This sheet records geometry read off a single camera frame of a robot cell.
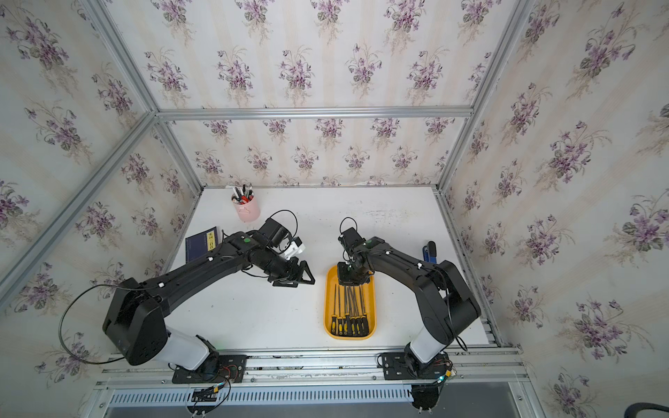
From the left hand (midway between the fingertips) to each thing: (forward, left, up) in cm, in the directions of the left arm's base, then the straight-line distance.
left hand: (309, 284), depth 76 cm
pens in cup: (+40, +30, -4) cm, 50 cm away
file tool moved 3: (-7, -15, -11) cm, 20 cm away
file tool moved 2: (-6, -17, -12) cm, 22 cm away
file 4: (-6, -9, -13) cm, 17 cm away
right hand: (+5, -11, -10) cm, 16 cm away
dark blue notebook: (+22, +44, -13) cm, 51 cm away
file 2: (-6, -13, -11) cm, 18 cm away
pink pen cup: (+35, +27, -5) cm, 44 cm away
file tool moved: (-8, -17, -11) cm, 22 cm away
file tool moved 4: (-9, -12, -11) cm, 18 cm away
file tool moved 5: (-3, -12, -14) cm, 19 cm away
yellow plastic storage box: (0, -20, -13) cm, 23 cm away
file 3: (-5, -10, -13) cm, 17 cm away
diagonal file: (-5, -8, -13) cm, 16 cm away
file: (-3, -14, -13) cm, 19 cm away
